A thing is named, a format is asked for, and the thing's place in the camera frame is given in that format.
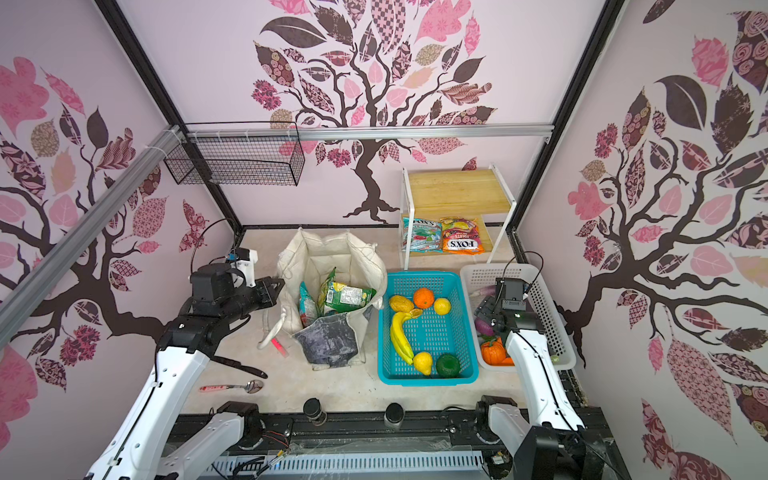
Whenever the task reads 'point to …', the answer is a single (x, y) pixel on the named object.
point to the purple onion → (483, 328)
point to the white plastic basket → (477, 275)
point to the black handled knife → (237, 364)
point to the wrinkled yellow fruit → (401, 304)
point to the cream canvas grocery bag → (338, 338)
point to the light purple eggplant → (488, 290)
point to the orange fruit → (424, 298)
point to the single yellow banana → (398, 337)
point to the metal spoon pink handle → (251, 387)
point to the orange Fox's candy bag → (461, 236)
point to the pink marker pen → (280, 348)
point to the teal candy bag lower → (426, 236)
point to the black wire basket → (239, 153)
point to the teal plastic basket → (430, 332)
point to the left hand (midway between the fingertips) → (285, 286)
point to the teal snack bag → (307, 306)
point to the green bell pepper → (447, 365)
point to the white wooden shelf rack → (453, 213)
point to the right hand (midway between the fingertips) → (494, 309)
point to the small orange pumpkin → (494, 351)
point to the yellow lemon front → (423, 363)
